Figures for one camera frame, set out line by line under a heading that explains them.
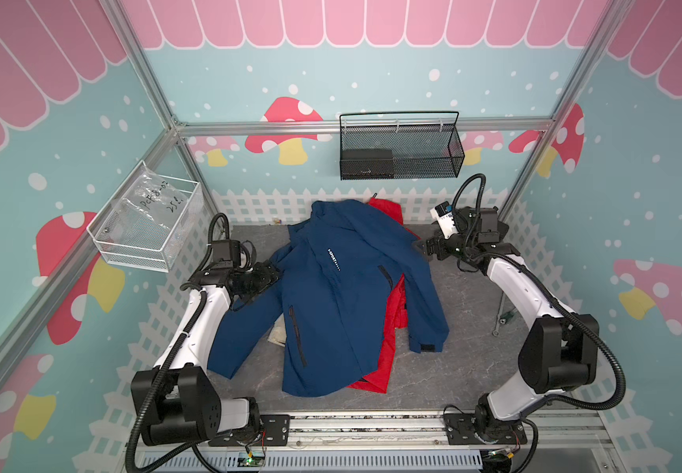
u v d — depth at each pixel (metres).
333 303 0.84
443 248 0.76
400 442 0.74
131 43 0.73
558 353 0.45
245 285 0.69
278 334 0.89
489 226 0.67
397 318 0.92
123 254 0.62
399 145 0.94
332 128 0.92
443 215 0.75
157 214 0.71
